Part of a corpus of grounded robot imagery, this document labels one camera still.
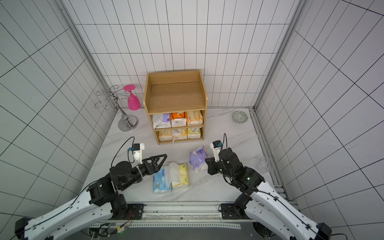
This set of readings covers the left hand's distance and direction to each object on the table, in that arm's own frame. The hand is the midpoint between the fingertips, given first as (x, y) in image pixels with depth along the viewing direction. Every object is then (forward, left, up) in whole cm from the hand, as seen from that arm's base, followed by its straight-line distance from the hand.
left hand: (162, 160), depth 69 cm
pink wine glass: (+45, +27, -6) cm, 53 cm away
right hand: (+1, -19, -4) cm, 19 cm away
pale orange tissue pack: (+26, -15, 0) cm, 30 cm away
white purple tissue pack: (+23, +3, +2) cm, 23 cm away
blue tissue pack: (-5, +3, -16) cm, 17 cm away
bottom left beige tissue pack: (+23, +3, -14) cm, 28 cm away
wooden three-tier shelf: (+38, -5, +10) cm, 39 cm away
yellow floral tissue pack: (-2, -9, -17) cm, 19 cm away
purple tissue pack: (+4, -17, -7) cm, 19 cm away
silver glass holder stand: (+37, +35, -19) cm, 54 cm away
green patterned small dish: (+43, -50, -19) cm, 69 cm away
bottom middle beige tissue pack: (+25, -6, -14) cm, 29 cm away
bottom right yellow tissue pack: (+26, -15, -15) cm, 34 cm away
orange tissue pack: (+23, -7, +2) cm, 24 cm away
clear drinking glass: (+8, -60, -21) cm, 64 cm away
